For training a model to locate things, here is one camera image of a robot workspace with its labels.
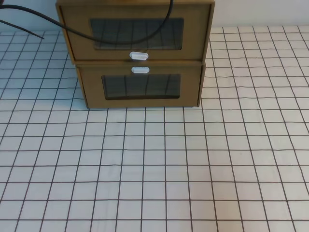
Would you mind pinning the white drawer handle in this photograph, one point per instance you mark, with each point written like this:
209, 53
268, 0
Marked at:
140, 70
138, 56

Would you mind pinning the upper brown shoebox outer shell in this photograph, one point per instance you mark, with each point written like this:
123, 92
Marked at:
63, 29

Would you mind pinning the lower brown cardboard shoebox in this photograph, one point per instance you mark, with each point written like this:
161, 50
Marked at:
166, 85

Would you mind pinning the brown cardboard shoebox drawer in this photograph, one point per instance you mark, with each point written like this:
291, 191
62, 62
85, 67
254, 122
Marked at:
135, 50

